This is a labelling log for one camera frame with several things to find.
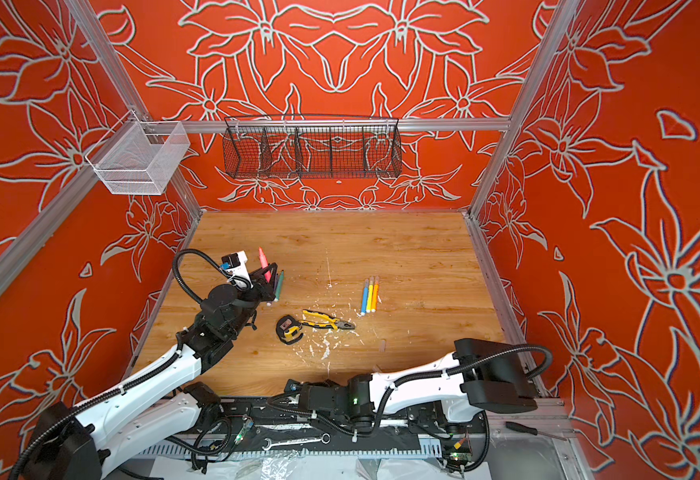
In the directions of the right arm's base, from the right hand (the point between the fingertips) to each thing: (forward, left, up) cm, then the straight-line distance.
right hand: (309, 412), depth 72 cm
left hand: (+30, +9, +21) cm, 38 cm away
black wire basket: (+75, +2, +27) cm, 79 cm away
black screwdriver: (-4, -54, -2) cm, 55 cm away
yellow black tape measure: (+21, +8, +1) cm, 23 cm away
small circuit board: (-9, -35, -3) cm, 36 cm away
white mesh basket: (+66, +55, +30) cm, 91 cm away
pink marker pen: (+30, +11, +23) cm, 39 cm away
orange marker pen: (+33, -19, -2) cm, 38 cm away
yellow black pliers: (+23, -6, -1) cm, 24 cm away
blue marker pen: (+33, -16, -2) cm, 36 cm away
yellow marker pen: (+33, -17, -2) cm, 37 cm away
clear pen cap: (+17, -20, -2) cm, 26 cm away
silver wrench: (-5, -4, -1) cm, 7 cm away
